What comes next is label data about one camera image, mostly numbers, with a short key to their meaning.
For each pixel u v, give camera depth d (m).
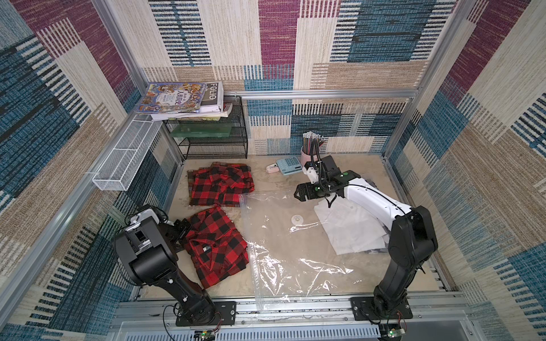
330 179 0.68
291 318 0.73
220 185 1.02
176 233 0.81
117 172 0.91
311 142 1.08
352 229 0.91
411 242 0.47
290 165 1.15
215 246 0.84
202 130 0.98
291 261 0.89
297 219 0.95
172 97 0.81
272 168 1.12
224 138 1.14
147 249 0.50
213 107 0.80
